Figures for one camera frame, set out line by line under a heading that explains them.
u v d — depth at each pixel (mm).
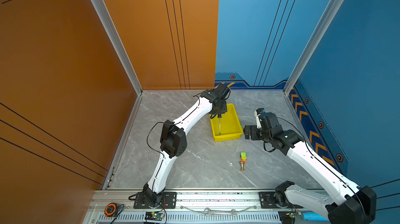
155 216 705
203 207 730
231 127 992
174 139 560
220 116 892
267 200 725
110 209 686
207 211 709
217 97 665
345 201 387
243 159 847
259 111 706
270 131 571
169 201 745
